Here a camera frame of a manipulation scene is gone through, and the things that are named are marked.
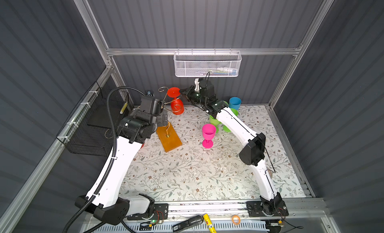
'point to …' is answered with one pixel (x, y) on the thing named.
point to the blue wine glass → (235, 102)
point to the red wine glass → (177, 105)
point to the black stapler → (193, 221)
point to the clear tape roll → (269, 172)
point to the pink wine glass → (208, 131)
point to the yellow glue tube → (211, 228)
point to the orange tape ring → (238, 218)
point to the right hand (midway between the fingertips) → (178, 91)
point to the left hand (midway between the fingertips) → (151, 114)
